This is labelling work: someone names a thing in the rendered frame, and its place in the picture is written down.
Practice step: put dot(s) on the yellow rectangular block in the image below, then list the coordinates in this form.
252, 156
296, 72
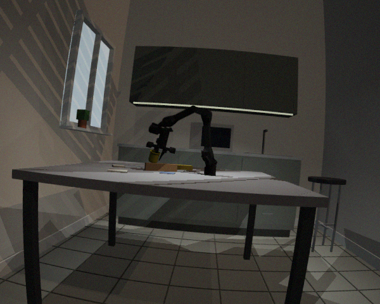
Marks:
184, 167

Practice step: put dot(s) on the yellow cup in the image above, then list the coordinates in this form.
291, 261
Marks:
153, 157

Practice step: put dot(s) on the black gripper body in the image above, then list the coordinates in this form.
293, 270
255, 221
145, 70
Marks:
162, 142

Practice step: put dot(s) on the brown rectangular bar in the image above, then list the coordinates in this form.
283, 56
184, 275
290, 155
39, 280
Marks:
161, 167

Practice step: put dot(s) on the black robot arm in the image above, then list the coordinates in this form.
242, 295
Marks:
206, 115

